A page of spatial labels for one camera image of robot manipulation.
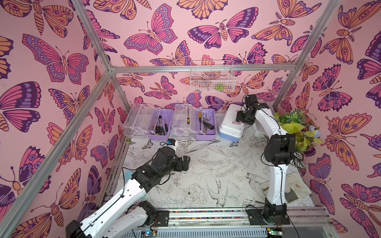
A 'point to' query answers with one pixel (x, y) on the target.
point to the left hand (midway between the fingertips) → (184, 156)
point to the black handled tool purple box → (208, 125)
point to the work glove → (295, 187)
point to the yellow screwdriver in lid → (188, 118)
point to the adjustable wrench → (206, 118)
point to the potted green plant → (295, 123)
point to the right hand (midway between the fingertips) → (242, 118)
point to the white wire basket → (212, 76)
